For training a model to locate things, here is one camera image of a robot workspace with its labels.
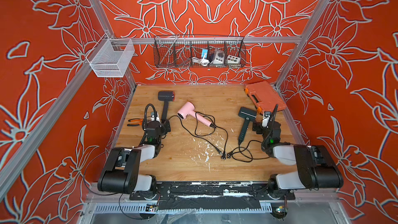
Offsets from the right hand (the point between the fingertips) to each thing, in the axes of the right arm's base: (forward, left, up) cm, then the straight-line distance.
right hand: (261, 118), depth 91 cm
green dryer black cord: (-20, +20, -6) cm, 29 cm away
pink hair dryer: (+8, +45, -1) cm, 46 cm away
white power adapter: (+27, +26, +25) cm, 45 cm away
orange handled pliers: (+1, +77, -6) cm, 77 cm away
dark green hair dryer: (+4, +6, -2) cm, 8 cm away
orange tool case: (+19, -8, -2) cm, 21 cm away
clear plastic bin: (+28, +93, +24) cm, 100 cm away
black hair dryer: (+19, +62, -2) cm, 64 cm away
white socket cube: (+29, +17, +22) cm, 40 cm away
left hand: (-2, +62, 0) cm, 62 cm away
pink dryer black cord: (-20, +23, -6) cm, 31 cm away
